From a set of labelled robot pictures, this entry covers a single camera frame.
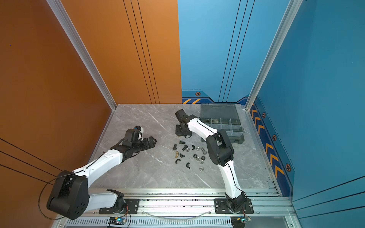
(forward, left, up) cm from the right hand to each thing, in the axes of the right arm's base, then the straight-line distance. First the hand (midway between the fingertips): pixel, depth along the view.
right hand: (179, 133), depth 99 cm
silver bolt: (-13, -17, -3) cm, 22 cm away
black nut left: (-15, -10, -4) cm, 19 cm away
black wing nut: (-9, -10, -4) cm, 14 cm away
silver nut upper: (-10, -13, -4) cm, 16 cm away
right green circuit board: (-49, -34, -5) cm, 60 cm away
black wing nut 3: (-18, +1, -3) cm, 19 cm away
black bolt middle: (-10, -4, -2) cm, 11 cm away
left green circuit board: (-50, +28, -5) cm, 58 cm away
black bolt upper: (-6, -2, -3) cm, 7 cm away
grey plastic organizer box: (+16, -34, -1) cm, 38 cm away
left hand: (-9, +17, +5) cm, 20 cm away
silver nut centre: (-17, -12, -3) cm, 22 cm away
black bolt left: (-10, +3, -3) cm, 11 cm away
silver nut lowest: (-24, -14, -4) cm, 28 cm away
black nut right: (-16, -16, -4) cm, 23 cm away
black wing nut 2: (-15, -2, -4) cm, 16 cm away
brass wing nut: (-14, +1, -3) cm, 15 cm away
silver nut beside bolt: (-11, -5, -3) cm, 13 cm away
